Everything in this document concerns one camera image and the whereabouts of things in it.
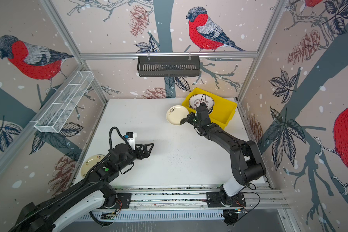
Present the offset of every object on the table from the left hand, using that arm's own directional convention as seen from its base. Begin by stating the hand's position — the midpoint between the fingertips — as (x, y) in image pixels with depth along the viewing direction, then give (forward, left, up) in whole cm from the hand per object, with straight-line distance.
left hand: (150, 142), depth 78 cm
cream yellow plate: (-5, +40, -15) cm, 43 cm away
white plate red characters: (+43, -29, -11) cm, 53 cm away
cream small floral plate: (+23, -13, -2) cm, 26 cm away
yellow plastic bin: (+40, -53, -18) cm, 69 cm away
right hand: (+21, -21, 0) cm, 30 cm away
